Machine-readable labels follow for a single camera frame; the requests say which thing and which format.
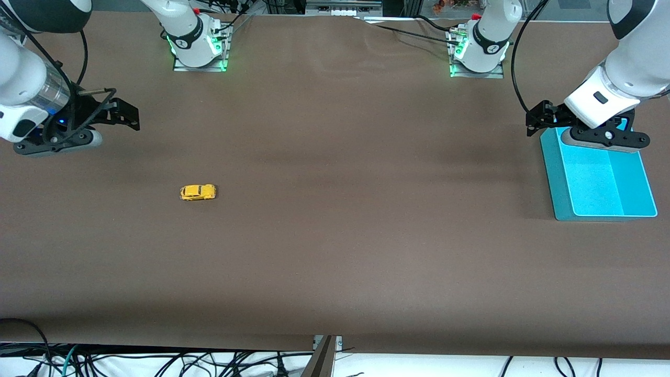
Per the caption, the grey metal beam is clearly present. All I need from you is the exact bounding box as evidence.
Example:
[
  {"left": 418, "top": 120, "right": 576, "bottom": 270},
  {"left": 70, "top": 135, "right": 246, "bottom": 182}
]
[{"left": 301, "top": 335, "right": 337, "bottom": 377}]

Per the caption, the teal plastic bin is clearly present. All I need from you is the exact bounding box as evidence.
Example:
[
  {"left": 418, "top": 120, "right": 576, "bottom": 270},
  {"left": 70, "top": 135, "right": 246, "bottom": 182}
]
[{"left": 540, "top": 126, "right": 658, "bottom": 221}]

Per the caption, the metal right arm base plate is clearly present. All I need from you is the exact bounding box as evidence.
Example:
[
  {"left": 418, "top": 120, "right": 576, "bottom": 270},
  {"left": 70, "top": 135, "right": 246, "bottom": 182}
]
[{"left": 173, "top": 24, "right": 231, "bottom": 72}]

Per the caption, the colourful background clutter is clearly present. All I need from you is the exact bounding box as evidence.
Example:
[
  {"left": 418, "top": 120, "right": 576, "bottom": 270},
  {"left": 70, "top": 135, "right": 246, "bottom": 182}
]
[{"left": 432, "top": 0, "right": 474, "bottom": 14}]

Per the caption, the teal cable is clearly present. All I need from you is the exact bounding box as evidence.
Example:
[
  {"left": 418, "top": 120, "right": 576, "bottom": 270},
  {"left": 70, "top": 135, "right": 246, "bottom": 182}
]
[{"left": 62, "top": 346, "right": 79, "bottom": 377}]

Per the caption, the yellow beetle toy car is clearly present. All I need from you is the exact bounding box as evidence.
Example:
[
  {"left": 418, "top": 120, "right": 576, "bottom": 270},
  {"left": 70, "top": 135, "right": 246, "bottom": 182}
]
[{"left": 180, "top": 184, "right": 218, "bottom": 202}]

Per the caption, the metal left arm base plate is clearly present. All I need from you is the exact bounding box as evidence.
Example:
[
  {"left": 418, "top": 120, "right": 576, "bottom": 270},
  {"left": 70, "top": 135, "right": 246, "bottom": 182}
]
[{"left": 449, "top": 29, "right": 505, "bottom": 79}]

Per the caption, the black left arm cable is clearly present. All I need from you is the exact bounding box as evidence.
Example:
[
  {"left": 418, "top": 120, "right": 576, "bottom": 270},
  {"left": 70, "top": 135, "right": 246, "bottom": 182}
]
[{"left": 511, "top": 0, "right": 550, "bottom": 113}]

